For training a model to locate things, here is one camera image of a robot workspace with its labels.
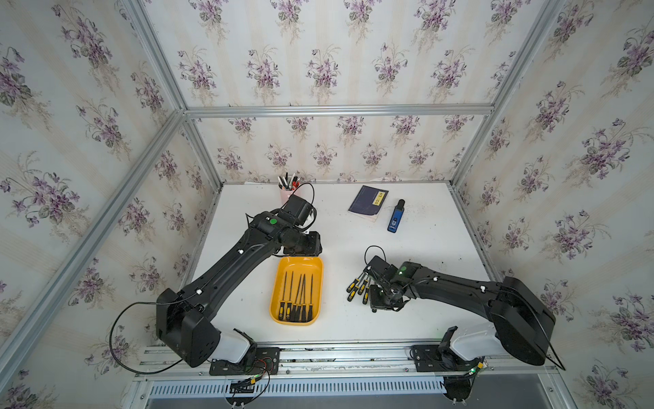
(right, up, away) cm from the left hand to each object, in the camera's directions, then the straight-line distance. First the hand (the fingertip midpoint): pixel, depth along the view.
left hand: (320, 251), depth 76 cm
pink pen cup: (-15, +23, +31) cm, 42 cm away
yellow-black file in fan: (+15, -17, +8) cm, 24 cm away
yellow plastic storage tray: (-6, -8, +17) cm, 19 cm away
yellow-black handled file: (-13, -19, +8) cm, 24 cm away
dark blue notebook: (+20, +15, +35) cm, 44 cm away
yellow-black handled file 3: (-6, -20, +7) cm, 22 cm away
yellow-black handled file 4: (-3, -20, +8) cm, 21 cm away
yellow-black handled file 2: (-11, -19, +8) cm, 23 cm away
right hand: (+18, -19, +7) cm, 27 cm away
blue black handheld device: (+31, +9, +29) cm, 44 cm away
